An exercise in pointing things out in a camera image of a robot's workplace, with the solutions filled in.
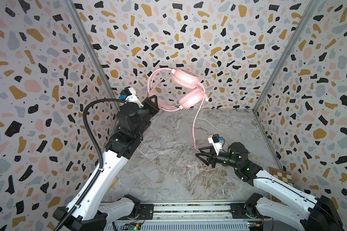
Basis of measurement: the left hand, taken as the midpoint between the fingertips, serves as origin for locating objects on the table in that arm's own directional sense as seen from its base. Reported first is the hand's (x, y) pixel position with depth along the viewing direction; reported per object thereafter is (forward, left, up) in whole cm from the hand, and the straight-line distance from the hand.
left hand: (157, 92), depth 58 cm
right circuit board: (-42, -45, -50) cm, 80 cm away
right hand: (-14, -17, -25) cm, 34 cm away
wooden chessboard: (-19, -70, -47) cm, 87 cm away
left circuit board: (-41, +14, -49) cm, 66 cm away
